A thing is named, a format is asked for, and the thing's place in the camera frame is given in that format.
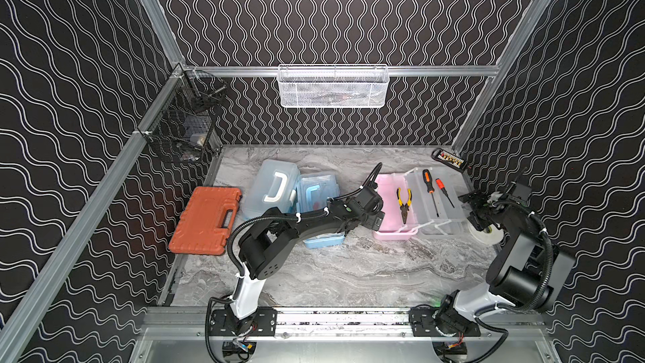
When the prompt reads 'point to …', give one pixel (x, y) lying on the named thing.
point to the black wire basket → (181, 126)
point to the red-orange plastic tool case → (201, 228)
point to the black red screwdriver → (428, 181)
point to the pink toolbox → (395, 229)
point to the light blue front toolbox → (313, 192)
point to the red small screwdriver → (442, 186)
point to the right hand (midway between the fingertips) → (465, 204)
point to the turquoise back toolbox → (275, 186)
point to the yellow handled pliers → (404, 207)
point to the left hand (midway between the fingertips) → (370, 208)
